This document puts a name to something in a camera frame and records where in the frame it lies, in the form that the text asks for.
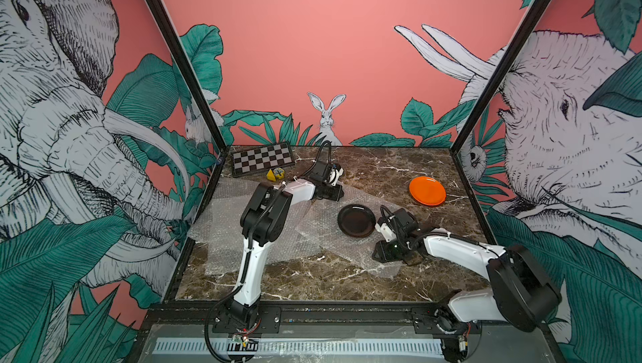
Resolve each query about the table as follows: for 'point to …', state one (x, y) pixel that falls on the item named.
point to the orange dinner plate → (427, 191)
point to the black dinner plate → (356, 221)
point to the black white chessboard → (261, 159)
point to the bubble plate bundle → (319, 226)
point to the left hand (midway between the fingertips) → (343, 189)
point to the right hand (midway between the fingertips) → (375, 252)
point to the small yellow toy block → (276, 174)
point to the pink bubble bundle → (287, 246)
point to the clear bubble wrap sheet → (218, 222)
